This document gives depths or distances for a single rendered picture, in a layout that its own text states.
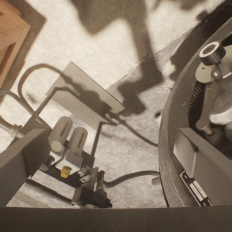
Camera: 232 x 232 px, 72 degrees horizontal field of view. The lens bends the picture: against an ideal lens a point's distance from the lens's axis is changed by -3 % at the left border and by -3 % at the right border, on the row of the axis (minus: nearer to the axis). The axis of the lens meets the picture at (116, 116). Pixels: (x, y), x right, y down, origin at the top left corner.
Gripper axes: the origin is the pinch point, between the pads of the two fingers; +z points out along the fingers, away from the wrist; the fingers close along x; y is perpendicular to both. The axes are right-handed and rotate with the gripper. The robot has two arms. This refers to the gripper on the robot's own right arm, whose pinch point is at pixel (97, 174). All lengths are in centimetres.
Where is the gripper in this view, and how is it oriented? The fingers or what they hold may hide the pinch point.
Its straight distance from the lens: 69.4
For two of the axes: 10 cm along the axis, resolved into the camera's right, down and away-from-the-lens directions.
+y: 6.8, -5.2, -5.2
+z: 1.1, -6.3, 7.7
